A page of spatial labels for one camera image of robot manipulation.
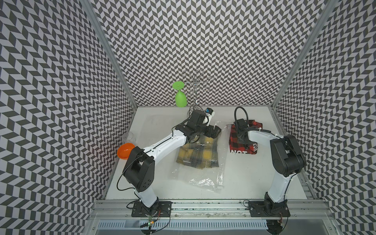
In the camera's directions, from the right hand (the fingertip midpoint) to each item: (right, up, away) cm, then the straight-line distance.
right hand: (246, 141), depth 97 cm
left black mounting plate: (-51, -30, -25) cm, 64 cm away
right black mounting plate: (0, -29, -26) cm, 39 cm away
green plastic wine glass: (-44, +29, -4) cm, 52 cm away
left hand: (-23, +10, -15) cm, 29 cm away
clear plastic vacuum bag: (-26, -18, -18) cm, 36 cm away
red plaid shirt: (-8, -3, -3) cm, 9 cm away
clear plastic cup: (-80, +3, +1) cm, 80 cm away
